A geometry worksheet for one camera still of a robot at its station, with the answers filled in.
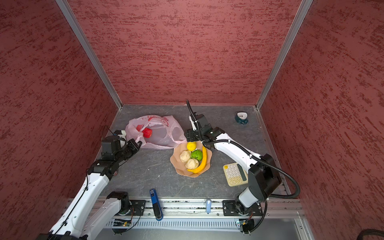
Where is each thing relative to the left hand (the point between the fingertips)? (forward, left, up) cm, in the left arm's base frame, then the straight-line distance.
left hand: (143, 144), depth 79 cm
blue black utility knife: (-26, -9, -14) cm, 31 cm away
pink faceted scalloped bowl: (-6, -20, -13) cm, 25 cm away
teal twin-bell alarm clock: (+31, -63, -13) cm, 72 cm away
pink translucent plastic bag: (+19, -1, -14) cm, 24 cm away
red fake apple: (+15, +4, -10) cm, 18 cm away
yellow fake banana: (-6, -33, -11) cm, 36 cm away
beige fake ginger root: (-1, -22, -11) cm, 25 cm away
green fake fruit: (0, -30, -10) cm, 31 cm away
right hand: (+7, -26, 0) cm, 27 cm away
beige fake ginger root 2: (-6, -27, -10) cm, 30 cm away
